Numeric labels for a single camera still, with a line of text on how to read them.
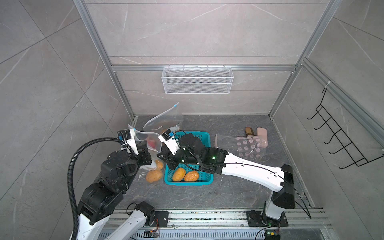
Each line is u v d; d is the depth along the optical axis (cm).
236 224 73
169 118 84
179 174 83
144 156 48
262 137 104
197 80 101
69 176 33
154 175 76
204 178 86
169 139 53
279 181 42
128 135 47
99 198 35
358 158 60
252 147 93
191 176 83
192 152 47
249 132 107
